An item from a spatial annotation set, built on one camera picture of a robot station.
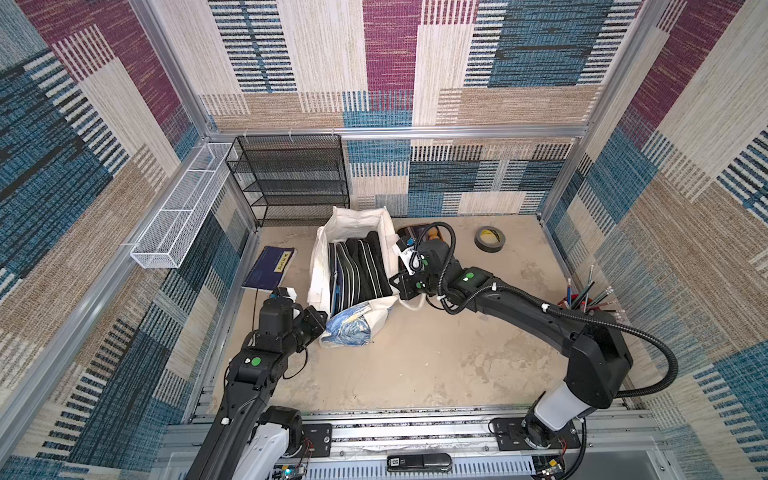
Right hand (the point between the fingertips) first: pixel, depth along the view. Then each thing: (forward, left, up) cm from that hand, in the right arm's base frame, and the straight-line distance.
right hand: (398, 282), depth 82 cm
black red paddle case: (+32, -9, -16) cm, 37 cm away
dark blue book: (+17, +44, -15) cm, 49 cm away
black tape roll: (+30, -35, -17) cm, 50 cm away
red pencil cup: (-2, -50, -9) cm, 51 cm away
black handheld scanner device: (-39, -4, -13) cm, 41 cm away
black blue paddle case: (0, +16, 0) cm, 16 cm away
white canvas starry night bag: (-10, +10, -5) cm, 15 cm away
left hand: (-9, +18, 0) cm, 20 cm away
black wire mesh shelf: (+43, +38, +2) cm, 57 cm away
